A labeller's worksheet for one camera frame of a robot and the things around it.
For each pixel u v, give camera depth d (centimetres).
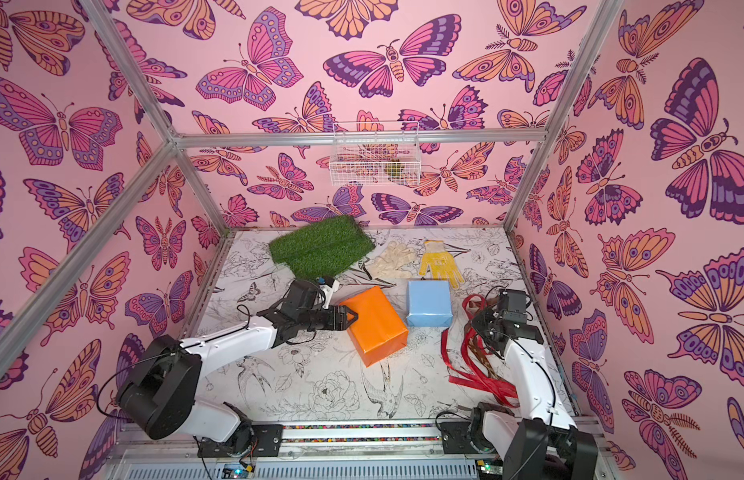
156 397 43
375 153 95
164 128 90
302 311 69
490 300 99
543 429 40
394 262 109
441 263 109
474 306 97
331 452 73
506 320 63
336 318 76
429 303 92
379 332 82
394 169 94
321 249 113
